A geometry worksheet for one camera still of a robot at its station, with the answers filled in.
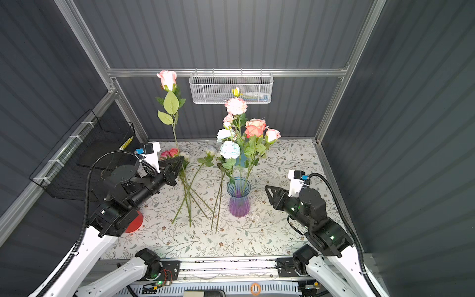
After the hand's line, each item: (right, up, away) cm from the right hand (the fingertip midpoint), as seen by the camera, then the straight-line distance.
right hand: (269, 190), depth 66 cm
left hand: (-30, +12, -5) cm, 32 cm away
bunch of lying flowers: (-29, +12, +45) cm, 55 cm away
